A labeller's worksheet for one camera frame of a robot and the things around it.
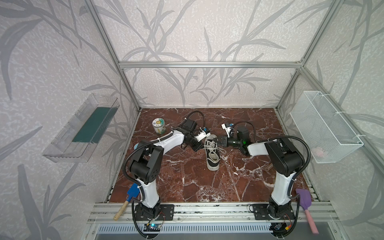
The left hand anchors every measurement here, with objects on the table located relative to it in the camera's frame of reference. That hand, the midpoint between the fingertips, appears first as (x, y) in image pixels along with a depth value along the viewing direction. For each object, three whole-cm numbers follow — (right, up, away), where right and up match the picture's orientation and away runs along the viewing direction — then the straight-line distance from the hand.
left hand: (204, 141), depth 92 cm
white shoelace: (+6, -5, -2) cm, 8 cm away
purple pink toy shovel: (+53, -29, -15) cm, 62 cm away
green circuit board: (-26, -39, -21) cm, 51 cm away
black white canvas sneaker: (+5, -11, -8) cm, 15 cm away
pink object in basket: (+57, -2, -20) cm, 60 cm away
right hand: (+7, +3, +1) cm, 8 cm away
